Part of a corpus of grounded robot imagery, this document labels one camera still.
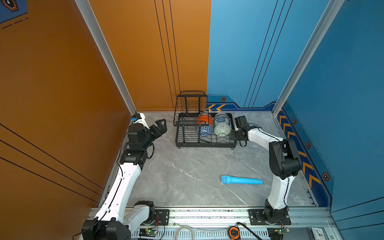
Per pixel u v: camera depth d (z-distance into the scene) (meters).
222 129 1.05
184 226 0.70
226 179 0.82
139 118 0.66
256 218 0.72
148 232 0.70
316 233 0.67
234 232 0.67
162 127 0.67
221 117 1.09
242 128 0.79
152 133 0.66
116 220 0.39
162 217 0.74
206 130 1.05
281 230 0.70
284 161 0.52
